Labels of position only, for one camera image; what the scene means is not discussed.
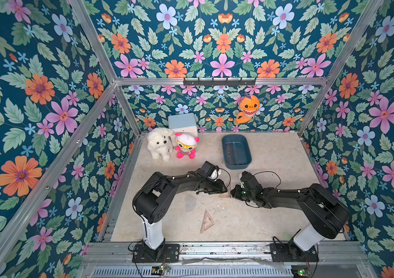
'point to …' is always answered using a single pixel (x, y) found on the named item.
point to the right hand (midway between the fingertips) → (230, 191)
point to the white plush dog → (158, 143)
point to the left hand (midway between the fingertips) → (226, 189)
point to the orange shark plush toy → (249, 105)
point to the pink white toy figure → (186, 145)
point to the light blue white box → (183, 123)
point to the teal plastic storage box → (237, 151)
